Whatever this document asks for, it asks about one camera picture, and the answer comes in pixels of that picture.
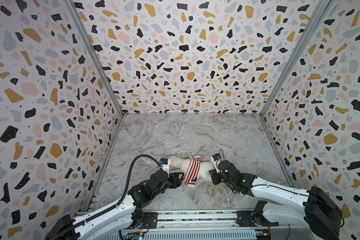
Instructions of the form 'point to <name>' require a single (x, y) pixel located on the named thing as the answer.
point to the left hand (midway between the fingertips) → (183, 173)
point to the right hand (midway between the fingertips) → (209, 169)
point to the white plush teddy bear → (179, 164)
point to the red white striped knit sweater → (192, 172)
